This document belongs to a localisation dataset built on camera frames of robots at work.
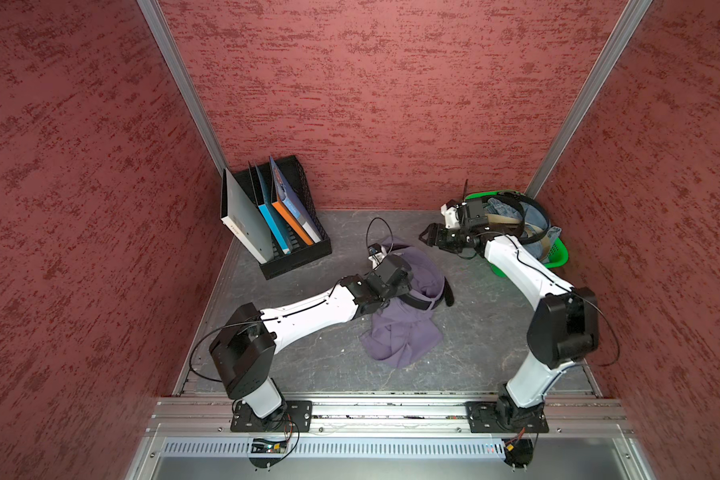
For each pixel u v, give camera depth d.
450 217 0.82
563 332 0.47
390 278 0.61
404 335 0.83
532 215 1.06
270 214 0.84
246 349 0.43
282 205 0.83
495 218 1.08
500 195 1.13
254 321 0.46
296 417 0.74
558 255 0.98
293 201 1.11
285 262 0.98
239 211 0.93
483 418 0.74
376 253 0.74
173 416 0.76
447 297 0.95
